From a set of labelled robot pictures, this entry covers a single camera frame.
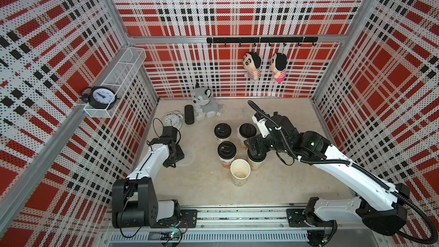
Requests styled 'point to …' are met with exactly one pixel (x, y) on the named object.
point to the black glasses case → (189, 116)
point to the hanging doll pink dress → (278, 62)
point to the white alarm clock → (174, 119)
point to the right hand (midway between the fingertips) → (257, 138)
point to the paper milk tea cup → (221, 139)
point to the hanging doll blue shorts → (251, 63)
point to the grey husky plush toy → (206, 106)
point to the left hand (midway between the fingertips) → (179, 158)
